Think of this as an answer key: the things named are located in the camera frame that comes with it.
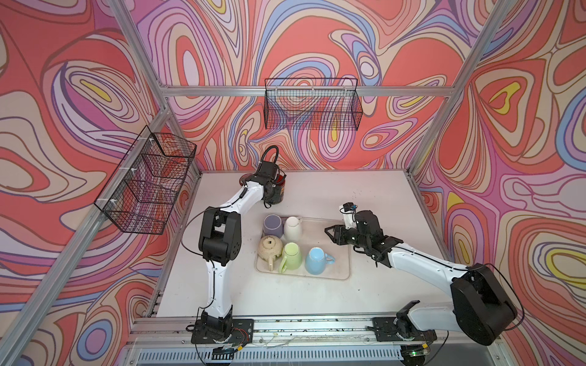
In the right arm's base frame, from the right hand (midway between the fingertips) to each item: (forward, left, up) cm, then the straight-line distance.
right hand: (330, 234), depth 86 cm
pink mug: (+9, +30, +23) cm, 39 cm away
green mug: (-9, +15, 0) cm, 17 cm away
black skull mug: (+17, +19, +8) cm, 27 cm away
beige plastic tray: (+5, +6, -9) cm, 12 cm away
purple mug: (+5, +22, 0) cm, 23 cm away
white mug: (+3, +15, -1) cm, 15 cm away
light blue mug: (-10, +6, +2) cm, 12 cm away
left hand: (+23, +22, 0) cm, 32 cm away
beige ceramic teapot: (-4, +23, -1) cm, 23 cm away
